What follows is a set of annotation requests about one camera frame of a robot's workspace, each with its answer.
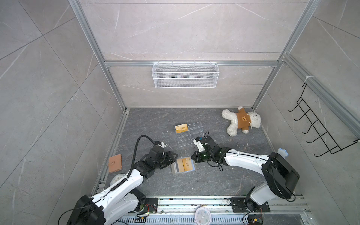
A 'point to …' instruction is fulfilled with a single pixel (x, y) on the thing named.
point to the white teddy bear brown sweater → (241, 119)
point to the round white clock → (203, 216)
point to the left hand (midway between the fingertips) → (178, 155)
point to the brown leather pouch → (115, 163)
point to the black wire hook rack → (309, 116)
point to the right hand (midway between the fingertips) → (192, 157)
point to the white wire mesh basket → (185, 75)
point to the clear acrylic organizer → (186, 133)
